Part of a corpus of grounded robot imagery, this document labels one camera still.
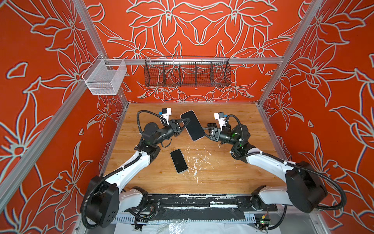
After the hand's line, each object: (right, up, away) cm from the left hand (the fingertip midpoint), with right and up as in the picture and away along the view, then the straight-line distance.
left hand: (190, 120), depth 67 cm
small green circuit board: (+36, -49, +1) cm, 61 cm away
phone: (+2, -3, +1) cm, 4 cm away
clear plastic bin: (-56, +28, +27) cm, 68 cm away
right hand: (+4, -6, +2) cm, 7 cm away
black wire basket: (-1, +33, +30) cm, 45 cm away
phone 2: (-6, -25, +20) cm, 33 cm away
